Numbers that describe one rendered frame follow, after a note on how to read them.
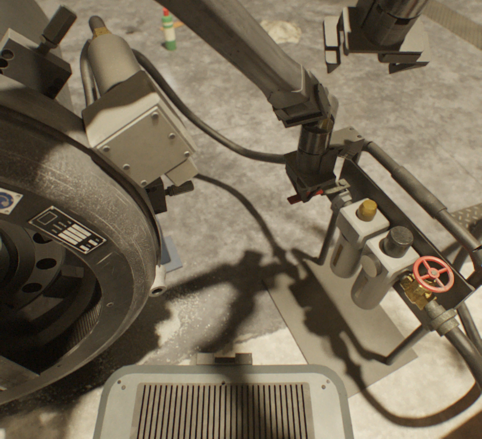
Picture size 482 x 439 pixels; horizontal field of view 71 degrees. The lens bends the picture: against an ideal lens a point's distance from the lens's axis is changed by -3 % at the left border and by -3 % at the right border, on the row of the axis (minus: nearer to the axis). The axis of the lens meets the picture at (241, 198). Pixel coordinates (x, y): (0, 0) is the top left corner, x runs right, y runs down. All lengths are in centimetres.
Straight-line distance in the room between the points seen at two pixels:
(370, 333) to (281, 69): 87
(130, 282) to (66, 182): 24
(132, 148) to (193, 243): 86
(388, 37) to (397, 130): 139
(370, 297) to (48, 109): 73
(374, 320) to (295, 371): 43
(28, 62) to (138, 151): 16
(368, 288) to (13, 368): 70
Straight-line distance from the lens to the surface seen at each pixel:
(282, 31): 258
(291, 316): 114
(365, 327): 118
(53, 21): 48
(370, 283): 83
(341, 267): 92
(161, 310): 117
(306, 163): 67
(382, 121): 189
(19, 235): 67
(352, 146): 71
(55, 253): 72
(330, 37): 52
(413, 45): 52
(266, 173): 149
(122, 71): 55
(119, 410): 85
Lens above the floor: 106
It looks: 49 degrees down
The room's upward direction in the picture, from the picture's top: 1 degrees counter-clockwise
